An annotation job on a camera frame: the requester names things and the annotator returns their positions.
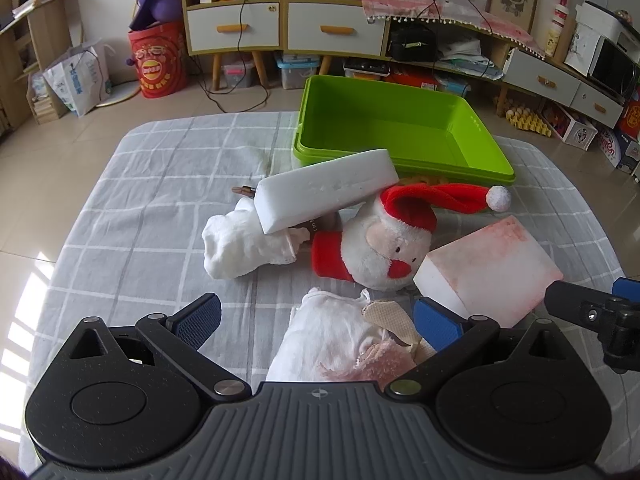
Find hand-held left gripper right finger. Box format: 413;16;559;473
382;297;573;402

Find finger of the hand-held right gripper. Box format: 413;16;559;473
611;276;640;305
544;281;640;376

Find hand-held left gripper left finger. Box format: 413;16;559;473
65;294;252;403

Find pink stained foam block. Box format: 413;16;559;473
412;215;565;329

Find brown haired doll white dress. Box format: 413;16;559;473
202;185;343;281

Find santa plush toy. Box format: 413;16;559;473
311;183;512;292

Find beige rabbit doll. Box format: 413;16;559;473
266;287;438;387

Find white foam block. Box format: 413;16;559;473
254;149;401;235

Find green plastic bin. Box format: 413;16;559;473
292;75;516;184

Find grey checked blanket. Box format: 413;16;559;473
20;110;623;480

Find red and white box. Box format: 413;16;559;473
542;102;599;152

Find yellow egg tray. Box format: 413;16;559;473
504;102;554;138

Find black microwave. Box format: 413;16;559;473
586;36;640;107

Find low wooden bench grey drawers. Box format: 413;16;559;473
385;7;627;130

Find round white floor base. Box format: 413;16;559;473
94;80;142;109

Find clear box pink contents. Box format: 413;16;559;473
222;60;257;90

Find red printed bucket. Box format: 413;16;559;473
126;22;191;99

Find pile of folded fabric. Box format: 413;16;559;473
436;37;505;82

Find black flat device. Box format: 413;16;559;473
343;57;392;79

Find clear box blue lid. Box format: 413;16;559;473
276;55;321;91

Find white paper bag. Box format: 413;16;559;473
42;40;114;119

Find white bottle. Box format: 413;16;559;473
544;2;572;58

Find white printer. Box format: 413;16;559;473
574;1;637;45

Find black bag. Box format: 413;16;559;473
389;24;438;62

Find wooden bookshelf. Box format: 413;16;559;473
0;0;82;133

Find pink table runner cloth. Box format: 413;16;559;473
357;0;547;59

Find black cable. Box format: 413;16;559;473
200;0;273;112

